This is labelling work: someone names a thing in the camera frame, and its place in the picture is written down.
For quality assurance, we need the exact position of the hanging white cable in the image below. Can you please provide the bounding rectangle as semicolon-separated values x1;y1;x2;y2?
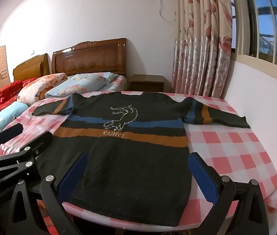
159;0;178;23

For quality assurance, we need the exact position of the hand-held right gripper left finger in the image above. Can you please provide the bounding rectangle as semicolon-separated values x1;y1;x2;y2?
8;151;88;235

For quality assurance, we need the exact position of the light blue pillow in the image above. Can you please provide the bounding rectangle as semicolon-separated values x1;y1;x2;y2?
0;102;29;134

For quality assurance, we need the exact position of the pink floral curtain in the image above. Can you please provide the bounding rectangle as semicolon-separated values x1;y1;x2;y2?
171;0;233;98

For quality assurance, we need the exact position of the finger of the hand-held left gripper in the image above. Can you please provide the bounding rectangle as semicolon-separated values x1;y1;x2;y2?
0;123;24;152
0;131;54;185

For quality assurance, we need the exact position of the window with cream frame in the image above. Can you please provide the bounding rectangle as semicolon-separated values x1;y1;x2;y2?
229;0;277;69

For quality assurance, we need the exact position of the light blue floral quilt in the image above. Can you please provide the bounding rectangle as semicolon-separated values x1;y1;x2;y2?
45;72;118;98

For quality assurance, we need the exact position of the dark striped knit sweater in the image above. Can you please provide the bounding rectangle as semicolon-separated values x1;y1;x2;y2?
31;91;251;227

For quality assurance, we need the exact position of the large carved wooden headboard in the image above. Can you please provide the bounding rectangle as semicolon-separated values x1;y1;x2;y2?
52;38;127;77

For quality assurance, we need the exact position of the small wooden headboard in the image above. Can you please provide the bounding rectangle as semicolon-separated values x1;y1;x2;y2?
13;53;51;82

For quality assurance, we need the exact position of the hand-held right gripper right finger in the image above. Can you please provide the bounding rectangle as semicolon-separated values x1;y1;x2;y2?
188;152;269;235

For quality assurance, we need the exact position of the pink checked bed sheet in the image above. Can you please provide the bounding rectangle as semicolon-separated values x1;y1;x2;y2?
0;90;277;228

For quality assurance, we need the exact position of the orange floral pillow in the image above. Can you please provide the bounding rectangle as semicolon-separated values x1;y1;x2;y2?
17;73;68;103

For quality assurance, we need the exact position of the wooden nightstand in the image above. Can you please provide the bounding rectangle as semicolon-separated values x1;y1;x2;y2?
129;74;166;93

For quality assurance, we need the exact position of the red blanket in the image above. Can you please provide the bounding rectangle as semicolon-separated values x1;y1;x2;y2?
0;77;39;128

